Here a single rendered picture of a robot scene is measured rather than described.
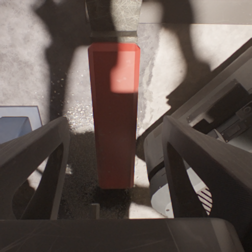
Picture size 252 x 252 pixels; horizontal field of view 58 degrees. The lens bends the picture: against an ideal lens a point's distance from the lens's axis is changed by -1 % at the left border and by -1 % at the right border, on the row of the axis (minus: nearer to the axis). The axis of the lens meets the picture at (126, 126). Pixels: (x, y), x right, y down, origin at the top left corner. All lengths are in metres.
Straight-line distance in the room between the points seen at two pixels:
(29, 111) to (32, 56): 0.16
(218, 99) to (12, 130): 0.51
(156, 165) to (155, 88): 0.21
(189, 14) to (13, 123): 0.53
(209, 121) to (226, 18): 0.24
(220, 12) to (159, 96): 0.25
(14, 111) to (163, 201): 0.47
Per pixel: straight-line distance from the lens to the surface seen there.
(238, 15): 0.63
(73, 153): 0.78
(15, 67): 0.67
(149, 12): 0.57
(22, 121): 0.70
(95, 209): 0.56
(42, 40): 0.62
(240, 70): 0.60
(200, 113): 0.51
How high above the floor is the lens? 0.57
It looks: 54 degrees down
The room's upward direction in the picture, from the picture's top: 177 degrees clockwise
